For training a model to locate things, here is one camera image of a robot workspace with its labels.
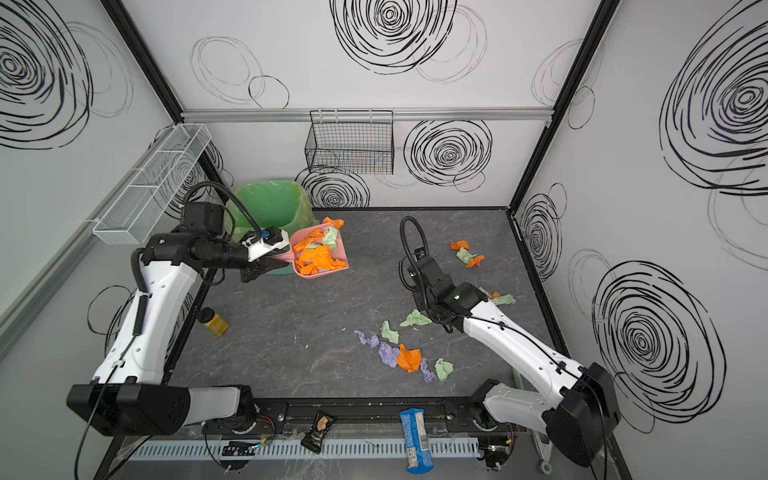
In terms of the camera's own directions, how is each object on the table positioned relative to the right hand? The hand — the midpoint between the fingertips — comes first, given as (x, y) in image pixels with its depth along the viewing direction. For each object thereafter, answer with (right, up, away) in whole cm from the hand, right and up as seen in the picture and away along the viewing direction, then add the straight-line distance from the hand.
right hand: (423, 286), depth 80 cm
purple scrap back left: (-14, -16, +4) cm, 22 cm away
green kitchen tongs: (+27, -36, -11) cm, 46 cm away
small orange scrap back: (+17, +11, +28) cm, 34 cm away
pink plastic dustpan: (-21, +10, -8) cm, 25 cm away
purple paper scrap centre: (-9, -19, +2) cm, 22 cm away
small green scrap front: (+6, -22, 0) cm, 23 cm away
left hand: (-35, +10, -8) cm, 38 cm away
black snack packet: (-26, -32, -9) cm, 42 cm away
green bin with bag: (-46, +24, +16) cm, 54 cm away
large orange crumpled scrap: (-26, +8, -11) cm, 30 cm away
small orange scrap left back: (-23, +17, -4) cm, 29 cm away
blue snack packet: (-2, -37, -13) cm, 39 cm away
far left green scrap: (-10, -14, +7) cm, 19 cm away
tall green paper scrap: (-24, +13, -8) cm, 28 cm away
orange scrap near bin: (-30, +12, -9) cm, 34 cm away
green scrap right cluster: (+18, +7, +24) cm, 31 cm away
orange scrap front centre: (-4, -21, +2) cm, 21 cm away
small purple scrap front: (+1, -24, -1) cm, 24 cm away
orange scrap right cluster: (+21, +5, +22) cm, 30 cm away
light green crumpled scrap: (-1, -11, +9) cm, 14 cm away
